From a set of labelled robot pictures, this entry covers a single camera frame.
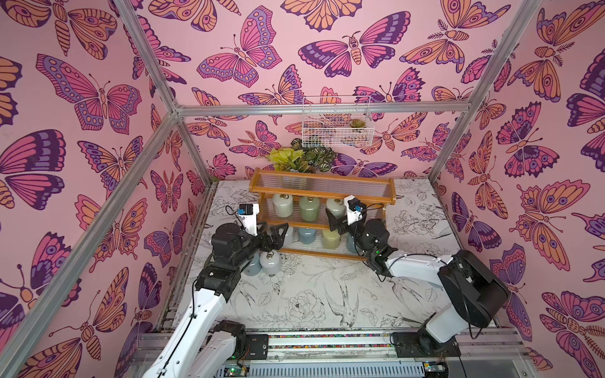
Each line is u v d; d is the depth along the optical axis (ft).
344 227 2.45
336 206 2.66
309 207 2.71
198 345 1.48
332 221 2.60
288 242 3.10
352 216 2.38
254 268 2.80
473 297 1.46
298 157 3.11
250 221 2.09
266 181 2.98
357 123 3.02
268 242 2.10
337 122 3.13
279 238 2.16
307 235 3.02
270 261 2.79
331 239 3.00
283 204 2.74
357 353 2.39
